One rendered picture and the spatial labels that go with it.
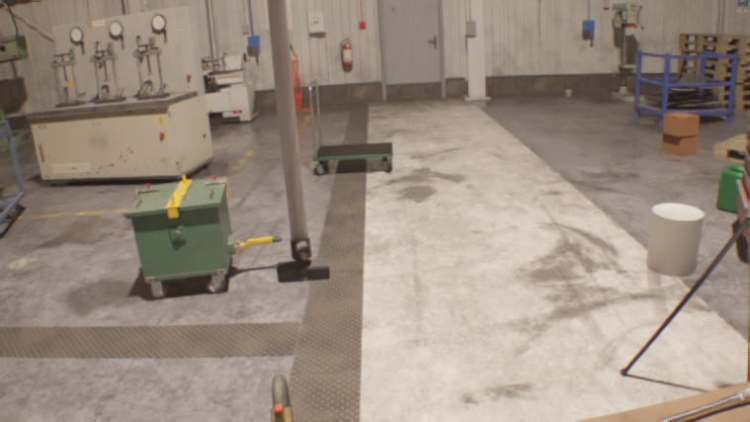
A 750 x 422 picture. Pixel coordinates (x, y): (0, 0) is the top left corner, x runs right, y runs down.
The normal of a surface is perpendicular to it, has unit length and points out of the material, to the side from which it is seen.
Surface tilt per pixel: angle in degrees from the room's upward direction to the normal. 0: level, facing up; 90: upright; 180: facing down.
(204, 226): 90
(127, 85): 90
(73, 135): 90
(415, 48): 90
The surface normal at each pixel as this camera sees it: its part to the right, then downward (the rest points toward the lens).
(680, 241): -0.30, 0.32
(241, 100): 0.00, 0.33
